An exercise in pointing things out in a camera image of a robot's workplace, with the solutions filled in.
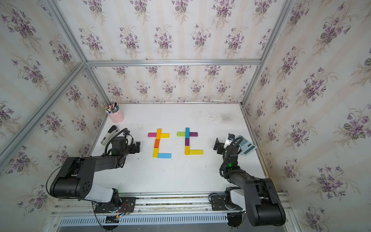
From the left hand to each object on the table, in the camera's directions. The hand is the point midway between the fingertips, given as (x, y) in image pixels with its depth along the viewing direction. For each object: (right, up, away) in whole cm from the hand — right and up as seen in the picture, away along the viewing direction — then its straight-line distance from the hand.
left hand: (133, 143), depth 95 cm
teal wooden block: (+36, +6, +6) cm, 37 cm away
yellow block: (+20, +4, +6) cm, 22 cm away
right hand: (+62, +3, -6) cm, 62 cm away
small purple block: (+41, +5, +7) cm, 42 cm away
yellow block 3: (+36, -5, -2) cm, 36 cm away
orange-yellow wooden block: (+16, +5, +6) cm, 18 cm away
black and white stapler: (-16, +8, +4) cm, 18 cm away
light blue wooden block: (+22, -7, -4) cm, 23 cm away
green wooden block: (+32, +5, +6) cm, 33 cm away
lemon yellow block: (+41, -6, -2) cm, 41 cm away
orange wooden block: (+15, -1, +1) cm, 16 cm away
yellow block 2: (+15, -6, -2) cm, 17 cm away
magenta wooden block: (+11, +5, +6) cm, 14 cm away
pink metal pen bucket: (-14, +17, +7) cm, 23 cm away
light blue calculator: (+75, -2, -2) cm, 75 cm away
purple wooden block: (+36, 0, +1) cm, 36 cm away
